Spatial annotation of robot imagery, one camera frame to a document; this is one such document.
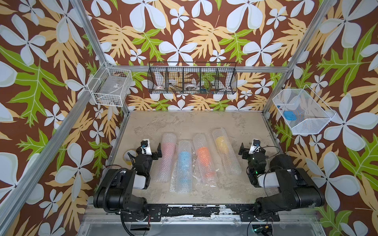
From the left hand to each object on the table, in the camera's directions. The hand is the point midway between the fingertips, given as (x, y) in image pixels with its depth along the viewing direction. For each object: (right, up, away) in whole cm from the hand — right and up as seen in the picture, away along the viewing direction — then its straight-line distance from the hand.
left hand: (152, 142), depth 89 cm
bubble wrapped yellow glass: (+47, -5, 0) cm, 47 cm away
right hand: (+61, -1, +1) cm, 61 cm away
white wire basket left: (-25, +34, -2) cm, 42 cm away
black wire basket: (+25, +42, +7) cm, 50 cm away
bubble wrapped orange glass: (+33, -16, -7) cm, 37 cm away
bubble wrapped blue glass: (+19, -19, -10) cm, 29 cm away
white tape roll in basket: (+24, +36, +10) cm, 45 cm away
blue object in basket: (+80, +16, -7) cm, 82 cm away
